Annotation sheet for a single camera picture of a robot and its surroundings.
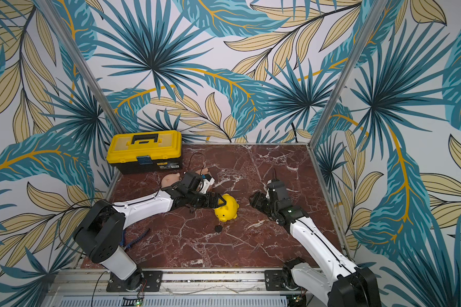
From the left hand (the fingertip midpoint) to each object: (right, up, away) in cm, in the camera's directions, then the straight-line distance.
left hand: (218, 205), depth 85 cm
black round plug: (0, -11, +3) cm, 12 cm away
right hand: (+15, +3, -2) cm, 16 cm away
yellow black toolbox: (-37, +25, +9) cm, 46 cm away
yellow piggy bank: (+5, -2, -2) cm, 6 cm away
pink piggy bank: (-25, +11, +8) cm, 28 cm away
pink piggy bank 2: (-9, +14, +19) cm, 25 cm away
